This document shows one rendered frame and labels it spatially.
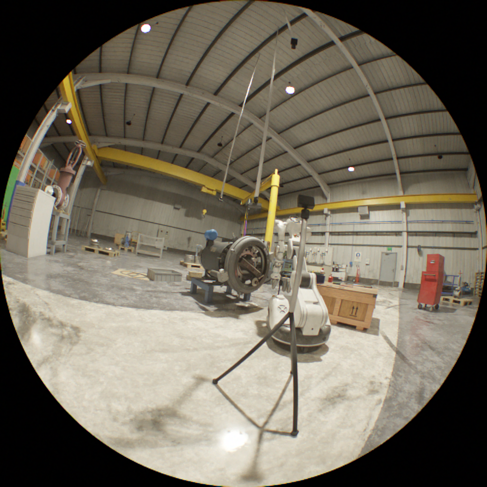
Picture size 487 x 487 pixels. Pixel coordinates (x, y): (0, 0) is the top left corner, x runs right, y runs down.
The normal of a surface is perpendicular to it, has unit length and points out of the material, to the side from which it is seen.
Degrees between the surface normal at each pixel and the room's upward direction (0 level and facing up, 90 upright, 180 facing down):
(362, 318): 90
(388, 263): 90
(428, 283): 90
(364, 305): 90
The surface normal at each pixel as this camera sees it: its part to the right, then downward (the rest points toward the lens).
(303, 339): -0.19, -0.11
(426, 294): -0.98, -0.16
